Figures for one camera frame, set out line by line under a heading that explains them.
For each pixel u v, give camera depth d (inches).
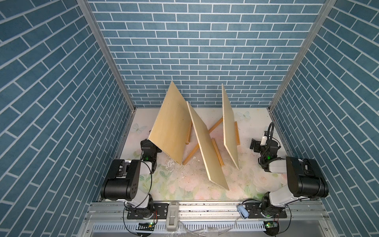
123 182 17.8
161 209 29.3
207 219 28.4
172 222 26.2
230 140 38.9
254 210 29.0
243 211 28.4
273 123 46.5
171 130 33.8
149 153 27.8
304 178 18.2
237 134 39.3
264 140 33.0
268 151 28.5
